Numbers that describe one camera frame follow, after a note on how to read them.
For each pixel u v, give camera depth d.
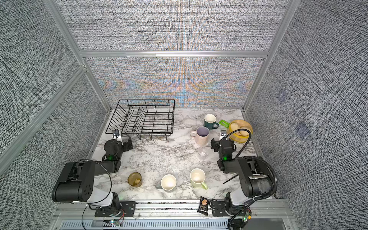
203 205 0.73
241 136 0.96
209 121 0.98
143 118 1.10
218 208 0.73
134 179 0.82
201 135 0.90
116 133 0.78
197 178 0.84
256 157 0.49
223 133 0.80
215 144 0.84
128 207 0.74
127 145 0.83
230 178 0.84
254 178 0.46
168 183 0.81
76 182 0.45
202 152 0.94
